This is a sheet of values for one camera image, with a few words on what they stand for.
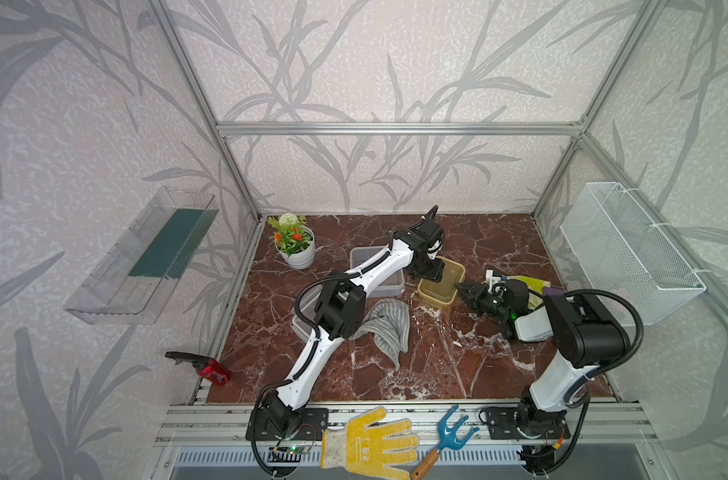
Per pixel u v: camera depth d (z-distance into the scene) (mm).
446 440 718
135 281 643
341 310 597
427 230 789
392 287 981
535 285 968
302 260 990
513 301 734
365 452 694
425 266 831
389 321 866
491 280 888
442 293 912
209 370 740
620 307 492
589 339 483
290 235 932
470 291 874
